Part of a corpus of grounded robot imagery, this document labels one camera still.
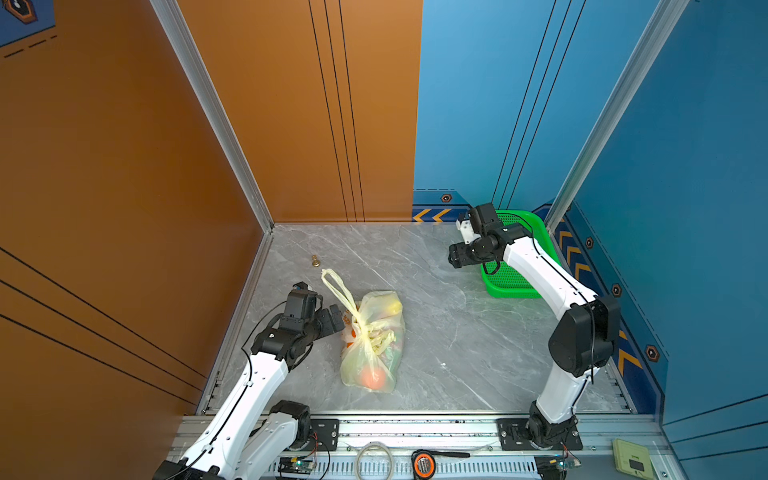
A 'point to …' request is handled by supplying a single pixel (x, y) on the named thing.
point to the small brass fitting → (315, 261)
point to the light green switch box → (632, 459)
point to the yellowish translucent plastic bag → (374, 337)
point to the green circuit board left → (292, 465)
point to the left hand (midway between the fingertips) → (328, 315)
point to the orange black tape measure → (423, 462)
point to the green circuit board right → (553, 467)
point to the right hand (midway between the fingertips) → (458, 255)
